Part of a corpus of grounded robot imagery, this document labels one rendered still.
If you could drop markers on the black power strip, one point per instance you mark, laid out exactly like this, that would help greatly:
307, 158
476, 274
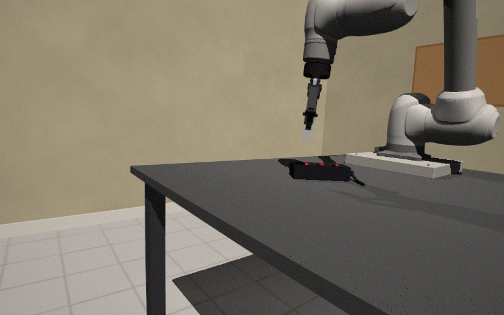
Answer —
322, 171

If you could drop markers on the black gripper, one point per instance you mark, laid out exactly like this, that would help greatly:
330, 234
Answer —
320, 71

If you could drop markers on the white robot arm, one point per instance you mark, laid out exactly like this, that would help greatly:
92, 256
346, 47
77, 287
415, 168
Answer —
460, 116

